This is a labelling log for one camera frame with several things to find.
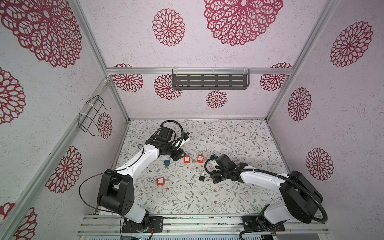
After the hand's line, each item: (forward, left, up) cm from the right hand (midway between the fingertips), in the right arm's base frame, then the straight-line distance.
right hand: (210, 174), depth 87 cm
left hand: (+7, +17, +9) cm, 20 cm away
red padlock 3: (-4, +29, -2) cm, 29 cm away
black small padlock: (-1, +5, -4) cm, 6 cm away
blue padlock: (+8, +27, -1) cm, 28 cm away
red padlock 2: (+11, +14, -2) cm, 18 cm away
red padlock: (+12, +6, -3) cm, 14 cm away
